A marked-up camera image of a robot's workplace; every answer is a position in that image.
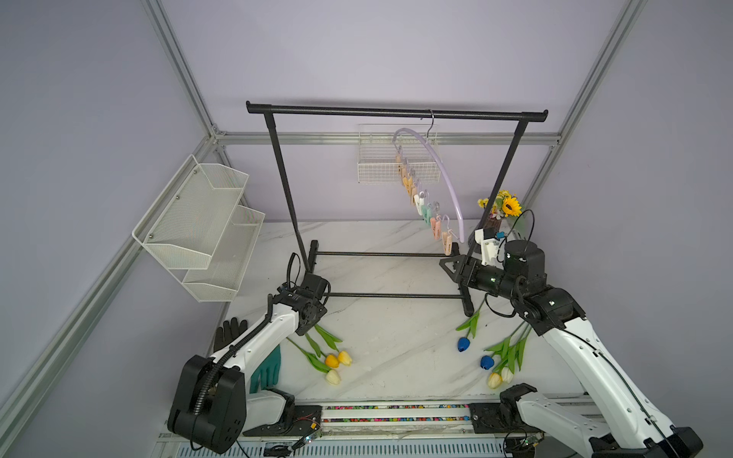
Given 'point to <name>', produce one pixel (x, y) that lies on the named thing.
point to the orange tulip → (330, 359)
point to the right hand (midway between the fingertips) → (447, 269)
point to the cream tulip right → (507, 372)
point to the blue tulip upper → (472, 325)
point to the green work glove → (266, 374)
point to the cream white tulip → (332, 377)
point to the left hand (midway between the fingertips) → (313, 318)
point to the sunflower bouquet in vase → (505, 205)
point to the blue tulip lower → (487, 362)
